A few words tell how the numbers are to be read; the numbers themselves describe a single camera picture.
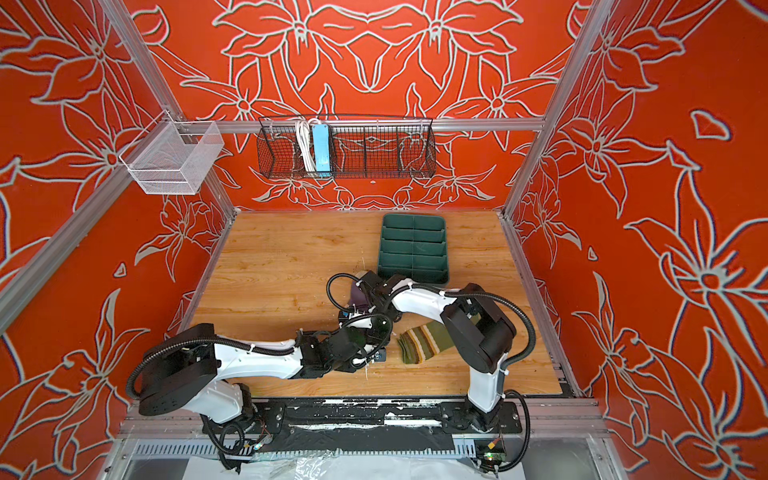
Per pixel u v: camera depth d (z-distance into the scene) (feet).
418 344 2.76
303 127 2.87
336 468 2.20
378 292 2.25
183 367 1.55
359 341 2.29
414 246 3.50
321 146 2.90
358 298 3.09
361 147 3.20
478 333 1.55
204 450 2.29
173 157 3.03
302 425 2.39
